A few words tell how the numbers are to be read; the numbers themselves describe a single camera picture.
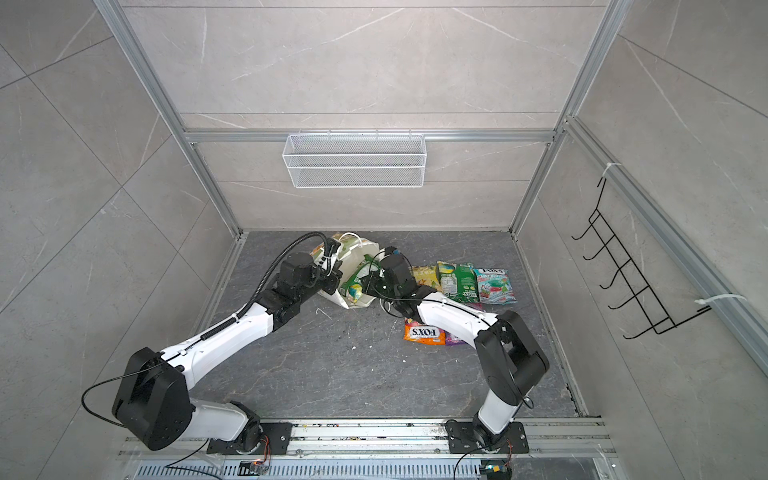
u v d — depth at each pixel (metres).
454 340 0.88
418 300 0.65
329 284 0.74
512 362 0.45
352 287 0.87
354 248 0.83
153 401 0.41
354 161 1.01
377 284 0.78
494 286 1.00
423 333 0.89
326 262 0.69
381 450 0.73
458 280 1.01
